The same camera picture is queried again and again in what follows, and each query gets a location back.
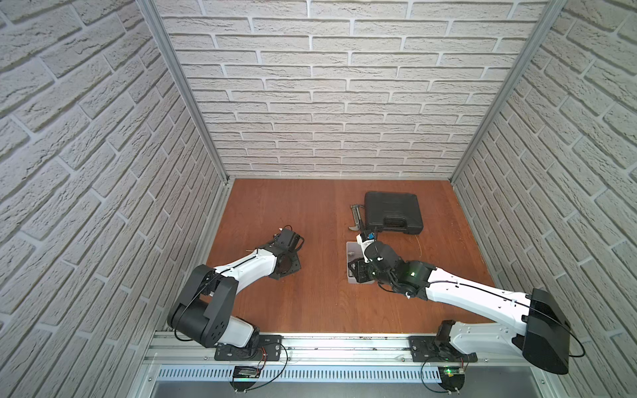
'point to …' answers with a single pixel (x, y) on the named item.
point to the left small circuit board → (245, 377)
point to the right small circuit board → (452, 379)
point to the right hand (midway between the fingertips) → (353, 264)
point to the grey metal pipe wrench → (357, 216)
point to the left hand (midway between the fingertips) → (296, 262)
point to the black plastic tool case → (390, 211)
